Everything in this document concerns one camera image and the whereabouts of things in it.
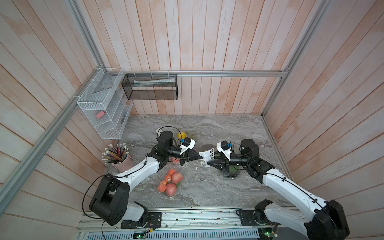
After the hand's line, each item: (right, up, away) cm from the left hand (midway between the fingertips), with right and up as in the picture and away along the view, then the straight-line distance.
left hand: (201, 158), depth 70 cm
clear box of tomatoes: (-13, -1, +1) cm, 13 cm away
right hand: (+4, 0, +2) cm, 4 cm away
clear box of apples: (-16, -16, +12) cm, 26 cm away
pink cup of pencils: (-47, -2, +15) cm, 49 cm away
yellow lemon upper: (-11, +10, +29) cm, 33 cm away
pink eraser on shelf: (-55, +22, +12) cm, 61 cm away
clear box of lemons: (-4, +10, +33) cm, 35 cm away
